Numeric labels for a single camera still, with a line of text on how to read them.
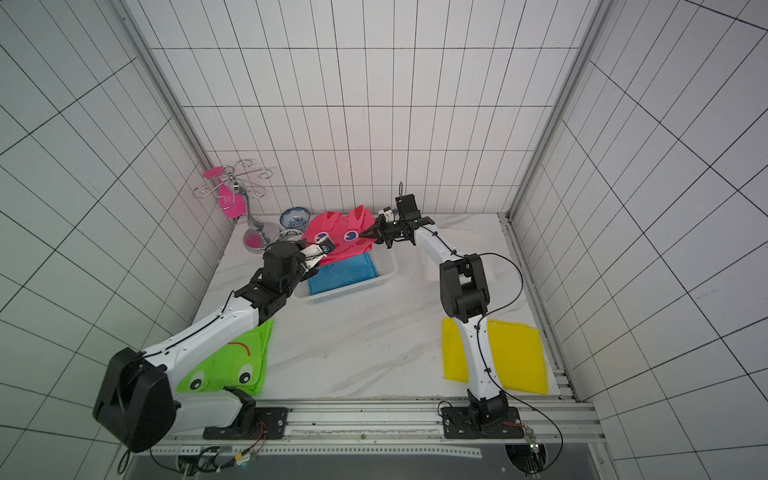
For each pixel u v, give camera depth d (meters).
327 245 0.71
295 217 1.18
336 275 1.00
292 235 1.10
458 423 0.73
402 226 0.83
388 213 0.96
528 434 0.71
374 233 0.88
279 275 0.61
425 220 0.79
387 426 0.74
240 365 0.80
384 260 0.95
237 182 0.91
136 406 0.40
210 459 1.11
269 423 0.73
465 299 0.62
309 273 0.73
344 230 0.98
